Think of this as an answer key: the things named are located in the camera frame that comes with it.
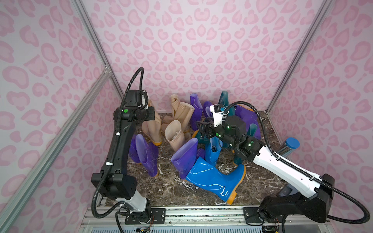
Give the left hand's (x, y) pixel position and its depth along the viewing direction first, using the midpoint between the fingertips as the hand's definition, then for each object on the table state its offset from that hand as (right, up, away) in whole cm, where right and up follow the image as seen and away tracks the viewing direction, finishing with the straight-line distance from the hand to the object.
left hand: (151, 110), depth 78 cm
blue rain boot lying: (+29, -36, +1) cm, 46 cm away
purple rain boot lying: (+25, +2, +9) cm, 26 cm away
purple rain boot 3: (-6, -20, -10) cm, 23 cm away
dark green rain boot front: (+55, -10, +2) cm, 56 cm away
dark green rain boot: (+43, +9, +20) cm, 48 cm away
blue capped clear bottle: (+74, -18, 0) cm, 76 cm away
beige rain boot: (-1, -10, +6) cm, 12 cm away
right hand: (+26, -6, -9) cm, 28 cm away
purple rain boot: (+18, -22, -10) cm, 30 cm away
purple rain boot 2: (+1, -21, -11) cm, 24 cm away
